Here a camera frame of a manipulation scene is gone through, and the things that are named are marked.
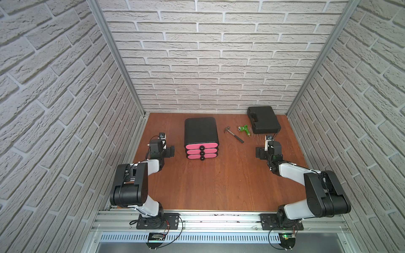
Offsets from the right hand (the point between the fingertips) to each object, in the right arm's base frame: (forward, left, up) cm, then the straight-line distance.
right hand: (267, 147), depth 94 cm
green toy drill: (+18, +10, -3) cm, 21 cm away
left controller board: (-42, +64, -7) cm, 77 cm away
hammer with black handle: (+14, +17, -5) cm, 22 cm away
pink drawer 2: (-3, +40, +5) cm, 41 cm away
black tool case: (+24, -5, -1) cm, 24 cm away
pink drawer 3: (-3, +41, -1) cm, 41 cm away
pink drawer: (-3, +40, +11) cm, 42 cm away
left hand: (+7, +64, +1) cm, 64 cm away
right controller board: (-46, +3, -7) cm, 46 cm away
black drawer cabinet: (+3, +41, +10) cm, 42 cm away
